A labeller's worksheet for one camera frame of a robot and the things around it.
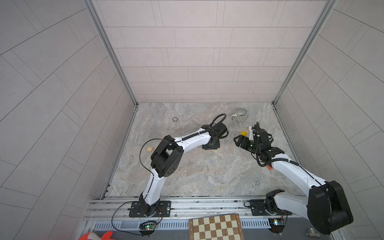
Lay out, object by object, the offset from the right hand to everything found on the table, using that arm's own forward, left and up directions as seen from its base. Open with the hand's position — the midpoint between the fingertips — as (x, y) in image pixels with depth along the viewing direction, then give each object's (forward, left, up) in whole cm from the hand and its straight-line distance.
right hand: (237, 140), depth 86 cm
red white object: (-39, +68, -2) cm, 78 cm away
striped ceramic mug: (+24, -9, -7) cm, 27 cm away
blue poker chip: (+25, +38, -7) cm, 47 cm away
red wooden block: (-23, -5, +16) cm, 28 cm away
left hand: (+1, +11, -6) cm, 13 cm away
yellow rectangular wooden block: (+10, -8, -8) cm, 15 cm away
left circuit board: (-37, +47, -5) cm, 60 cm away
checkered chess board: (-39, +13, -6) cm, 42 cm away
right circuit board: (-39, -11, -11) cm, 42 cm away
